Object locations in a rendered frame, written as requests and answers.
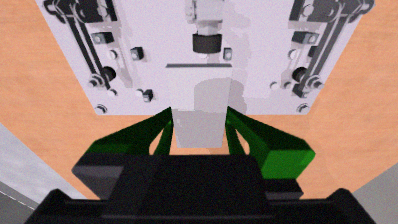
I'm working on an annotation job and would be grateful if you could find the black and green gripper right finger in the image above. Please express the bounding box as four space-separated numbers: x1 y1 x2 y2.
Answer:
225 106 316 180

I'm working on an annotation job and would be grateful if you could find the white fixture plate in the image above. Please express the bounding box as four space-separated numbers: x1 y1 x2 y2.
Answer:
35 0 327 115

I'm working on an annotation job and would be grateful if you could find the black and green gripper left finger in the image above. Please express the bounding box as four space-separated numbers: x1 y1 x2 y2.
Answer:
84 106 174 155

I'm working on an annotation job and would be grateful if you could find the black toggle clamp with red handle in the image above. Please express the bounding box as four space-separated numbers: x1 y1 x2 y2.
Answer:
41 0 118 91

